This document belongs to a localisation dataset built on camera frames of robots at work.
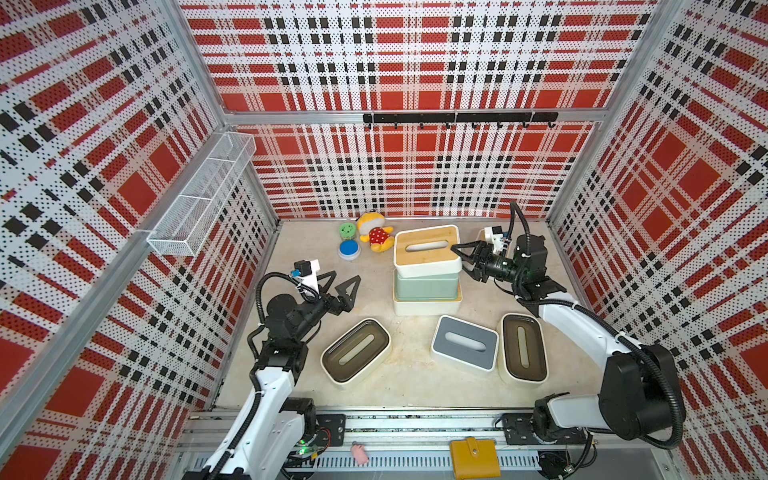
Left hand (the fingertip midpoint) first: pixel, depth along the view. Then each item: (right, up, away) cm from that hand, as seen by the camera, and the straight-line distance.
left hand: (351, 275), depth 76 cm
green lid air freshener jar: (-8, +14, +36) cm, 39 cm away
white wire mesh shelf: (-54, +15, +16) cm, 59 cm away
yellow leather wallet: (+30, -42, -7) cm, 53 cm away
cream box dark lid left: (0, -23, +6) cm, 23 cm away
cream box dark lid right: (+47, -22, +8) cm, 53 cm away
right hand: (+27, +5, +1) cm, 28 cm away
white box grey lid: (+31, -21, +11) cm, 40 cm away
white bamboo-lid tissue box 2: (+21, -11, +15) cm, 28 cm away
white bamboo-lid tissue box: (+20, +6, +3) cm, 21 cm away
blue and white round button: (-7, +7, +35) cm, 36 cm away
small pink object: (+3, -41, -7) cm, 42 cm away
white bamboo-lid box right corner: (+34, +10, +2) cm, 36 cm away
